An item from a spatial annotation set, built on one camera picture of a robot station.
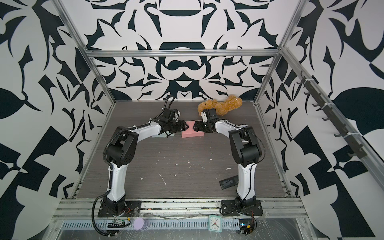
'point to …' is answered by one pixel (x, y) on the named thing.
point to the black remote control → (231, 182)
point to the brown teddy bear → (222, 108)
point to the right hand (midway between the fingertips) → (197, 126)
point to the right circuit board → (246, 226)
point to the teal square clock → (215, 223)
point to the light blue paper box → (164, 134)
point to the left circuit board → (118, 223)
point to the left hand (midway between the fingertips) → (187, 124)
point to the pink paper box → (190, 132)
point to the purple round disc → (140, 223)
